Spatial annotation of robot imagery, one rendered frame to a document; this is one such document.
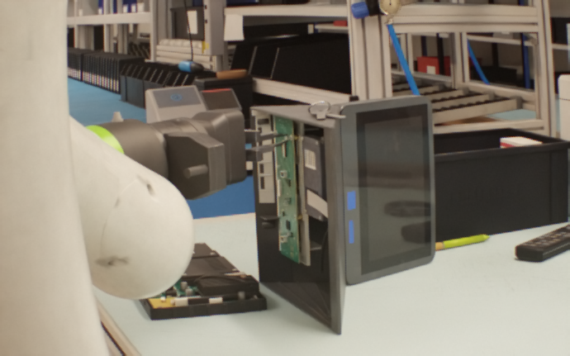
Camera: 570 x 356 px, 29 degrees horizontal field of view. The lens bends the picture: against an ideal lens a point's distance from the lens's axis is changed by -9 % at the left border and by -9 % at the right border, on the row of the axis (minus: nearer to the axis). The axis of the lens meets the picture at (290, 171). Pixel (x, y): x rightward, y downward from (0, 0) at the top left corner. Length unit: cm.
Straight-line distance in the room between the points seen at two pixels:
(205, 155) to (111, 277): 22
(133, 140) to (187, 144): 5
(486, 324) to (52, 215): 71
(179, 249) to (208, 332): 30
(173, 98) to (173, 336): 223
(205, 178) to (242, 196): 179
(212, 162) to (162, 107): 227
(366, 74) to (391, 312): 168
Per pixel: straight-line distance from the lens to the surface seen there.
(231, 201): 286
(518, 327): 116
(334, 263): 115
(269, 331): 119
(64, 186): 54
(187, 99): 338
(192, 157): 108
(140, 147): 107
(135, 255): 88
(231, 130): 119
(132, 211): 87
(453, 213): 156
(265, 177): 135
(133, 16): 534
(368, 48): 286
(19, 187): 52
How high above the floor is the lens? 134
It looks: 9 degrees down
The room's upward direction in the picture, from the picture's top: 3 degrees counter-clockwise
